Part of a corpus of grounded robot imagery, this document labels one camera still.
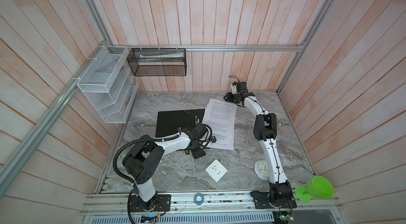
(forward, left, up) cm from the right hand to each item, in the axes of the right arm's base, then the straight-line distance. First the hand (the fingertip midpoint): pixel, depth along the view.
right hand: (225, 97), depth 115 cm
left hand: (-42, +19, -1) cm, 46 cm away
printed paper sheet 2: (-25, +4, -2) cm, 25 cm away
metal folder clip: (-21, +21, -1) cm, 30 cm away
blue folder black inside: (-22, +40, -2) cm, 46 cm away
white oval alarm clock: (-53, -15, 0) cm, 55 cm away
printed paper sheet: (-9, +8, -1) cm, 12 cm away
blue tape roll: (-67, +18, -1) cm, 69 cm away
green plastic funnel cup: (-63, -31, +14) cm, 72 cm away
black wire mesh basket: (+9, +47, +24) cm, 54 cm away
